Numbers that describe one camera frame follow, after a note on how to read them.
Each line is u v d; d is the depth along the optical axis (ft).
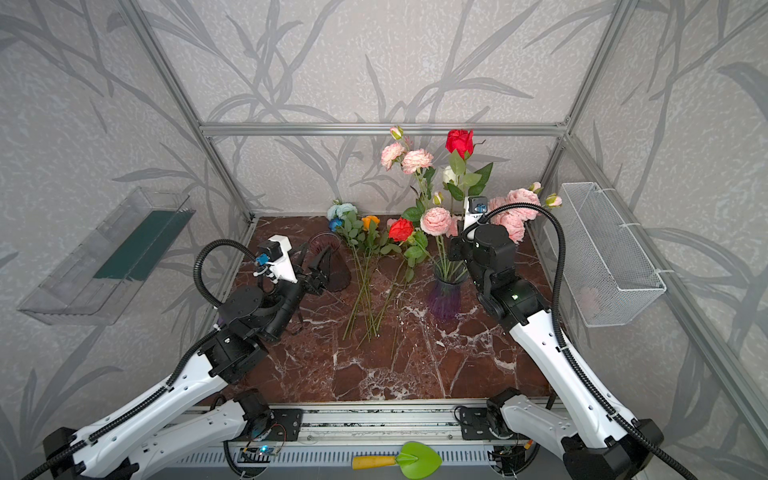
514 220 2.07
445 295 2.85
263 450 2.32
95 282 2.11
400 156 2.32
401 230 2.43
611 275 1.99
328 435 2.38
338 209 3.68
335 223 3.67
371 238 3.54
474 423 2.42
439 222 2.27
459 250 1.99
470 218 1.89
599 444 1.20
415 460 2.21
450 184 2.17
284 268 1.74
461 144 1.81
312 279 1.83
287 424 2.41
